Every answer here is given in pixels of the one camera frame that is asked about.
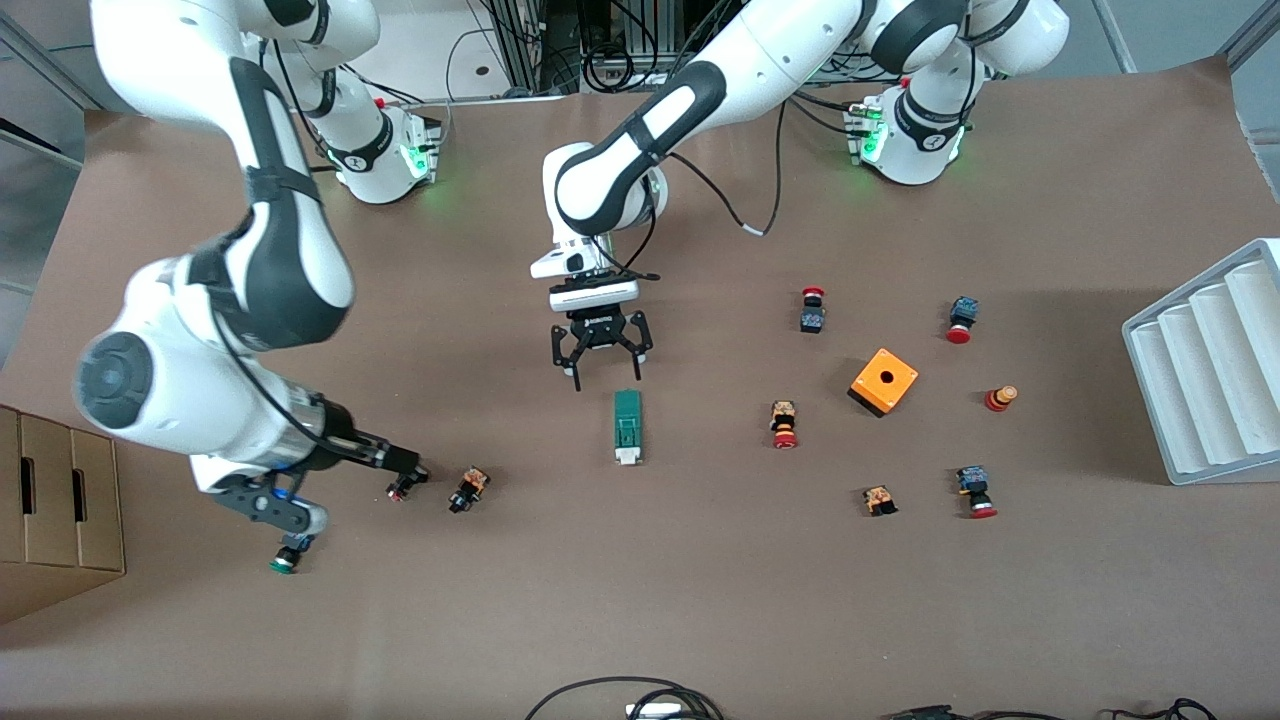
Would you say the white grey slotted tray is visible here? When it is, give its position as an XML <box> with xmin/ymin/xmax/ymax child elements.
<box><xmin>1121</xmin><ymin>238</ymin><xmax>1280</xmax><ymax>487</ymax></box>

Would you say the aluminium frame post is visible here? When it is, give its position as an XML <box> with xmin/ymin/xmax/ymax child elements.
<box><xmin>0</xmin><ymin>12</ymin><xmax>101</xmax><ymax>113</ymax></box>
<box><xmin>1218</xmin><ymin>0</ymin><xmax>1280</xmax><ymax>71</ymax></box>

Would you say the green load switch white handle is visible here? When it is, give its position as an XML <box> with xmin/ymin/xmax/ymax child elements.
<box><xmin>612</xmin><ymin>388</ymin><xmax>645</xmax><ymax>467</ymax></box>

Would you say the black orange selector switch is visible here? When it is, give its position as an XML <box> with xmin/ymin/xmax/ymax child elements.
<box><xmin>447</xmin><ymin>466</ymin><xmax>492</xmax><ymax>515</ymax></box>

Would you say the orange push button box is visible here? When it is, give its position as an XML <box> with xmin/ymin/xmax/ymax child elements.
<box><xmin>847</xmin><ymin>347</ymin><xmax>920</xmax><ymax>419</ymax></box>

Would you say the black cable with plug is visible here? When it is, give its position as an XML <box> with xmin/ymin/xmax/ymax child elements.
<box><xmin>885</xmin><ymin>698</ymin><xmax>1219</xmax><ymax>720</ymax></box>

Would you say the aluminium equipment rack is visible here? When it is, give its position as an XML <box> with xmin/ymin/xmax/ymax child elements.
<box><xmin>487</xmin><ymin>0</ymin><xmax>761</xmax><ymax>93</ymax></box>

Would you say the black coiled cable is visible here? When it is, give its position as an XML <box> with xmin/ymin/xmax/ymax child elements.
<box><xmin>583</xmin><ymin>45</ymin><xmax>633</xmax><ymax>93</ymax></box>

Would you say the black looped cable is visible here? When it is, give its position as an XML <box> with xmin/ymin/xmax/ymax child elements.
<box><xmin>525</xmin><ymin>677</ymin><xmax>726</xmax><ymax>720</ymax></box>

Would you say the brown cardboard box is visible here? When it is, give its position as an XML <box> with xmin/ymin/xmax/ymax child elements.
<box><xmin>0</xmin><ymin>404</ymin><xmax>127</xmax><ymax>626</ymax></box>

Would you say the green push button blue base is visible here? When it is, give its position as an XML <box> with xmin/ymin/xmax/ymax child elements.
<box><xmin>268</xmin><ymin>535</ymin><xmax>313</xmax><ymax>576</ymax></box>

